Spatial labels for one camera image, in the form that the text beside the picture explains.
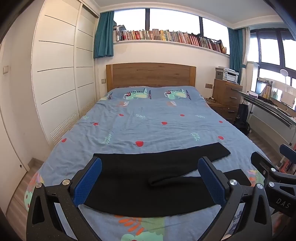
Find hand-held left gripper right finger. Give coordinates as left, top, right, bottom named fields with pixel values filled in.
left=198, top=156, right=273, bottom=241

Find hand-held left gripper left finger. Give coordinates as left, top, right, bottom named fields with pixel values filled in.
left=26, top=157, right=102, bottom=241

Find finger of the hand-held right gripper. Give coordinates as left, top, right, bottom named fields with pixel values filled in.
left=251, top=151, right=282, bottom=180
left=279, top=144, right=296, bottom=163

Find black pants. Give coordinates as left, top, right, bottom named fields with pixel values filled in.
left=84, top=142, right=252, bottom=218

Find black bag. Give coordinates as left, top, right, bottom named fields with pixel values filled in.
left=233, top=104, right=251, bottom=136

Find grey desk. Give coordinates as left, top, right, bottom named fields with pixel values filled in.
left=238, top=90, right=296, bottom=128

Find white desk shelf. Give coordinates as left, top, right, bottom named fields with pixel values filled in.
left=272, top=82, right=296, bottom=109

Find low wooden nightstand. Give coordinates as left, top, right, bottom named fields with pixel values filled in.
left=207, top=101, right=238, bottom=123

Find books on desk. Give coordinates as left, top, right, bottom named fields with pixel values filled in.
left=255, top=77, right=274, bottom=98

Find white desk lamp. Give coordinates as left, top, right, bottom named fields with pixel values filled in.
left=280, top=69, right=289, bottom=87

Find wooden dresser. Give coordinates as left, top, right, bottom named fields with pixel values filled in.
left=212, top=79, right=243, bottom=107

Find blue printed bed sheet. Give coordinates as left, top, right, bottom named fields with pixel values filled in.
left=24, top=86, right=273, bottom=241

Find white printer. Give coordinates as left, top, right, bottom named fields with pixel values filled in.
left=215, top=67, right=239, bottom=84

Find blue dinosaur print pillow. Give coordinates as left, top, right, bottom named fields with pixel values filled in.
left=102, top=87, right=160, bottom=101
left=159, top=86, right=200, bottom=101

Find white sliding wardrobe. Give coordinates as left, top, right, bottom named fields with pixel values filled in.
left=31, top=0, right=100, bottom=146

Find teal curtain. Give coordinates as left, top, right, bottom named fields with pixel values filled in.
left=93, top=11, right=115, bottom=59
left=227, top=27, right=250, bottom=80

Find wooden headboard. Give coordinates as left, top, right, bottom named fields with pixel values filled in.
left=106, top=62, right=196, bottom=92

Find row of books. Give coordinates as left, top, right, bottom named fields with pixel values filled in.
left=113, top=25, right=228, bottom=54

